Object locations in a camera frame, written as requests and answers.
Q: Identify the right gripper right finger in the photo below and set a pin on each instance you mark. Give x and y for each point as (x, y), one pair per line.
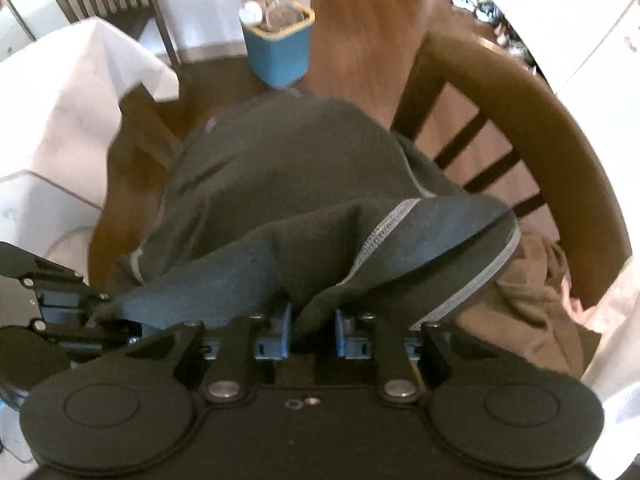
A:
(352, 336)

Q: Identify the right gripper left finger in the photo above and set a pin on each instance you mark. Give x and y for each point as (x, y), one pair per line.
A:
(272, 342)

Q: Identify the black garment grey seams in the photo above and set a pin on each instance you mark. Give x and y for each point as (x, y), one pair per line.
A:
(310, 202)

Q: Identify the brown cloth on chair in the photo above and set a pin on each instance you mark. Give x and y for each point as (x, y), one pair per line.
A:
(522, 311)

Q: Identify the brown wooden chair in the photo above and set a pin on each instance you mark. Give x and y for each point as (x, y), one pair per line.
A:
(543, 136)

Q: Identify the blue waste bin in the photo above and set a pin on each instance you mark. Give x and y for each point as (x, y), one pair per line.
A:
(277, 35)

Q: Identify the white cabinet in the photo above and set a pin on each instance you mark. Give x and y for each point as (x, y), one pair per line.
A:
(588, 50)

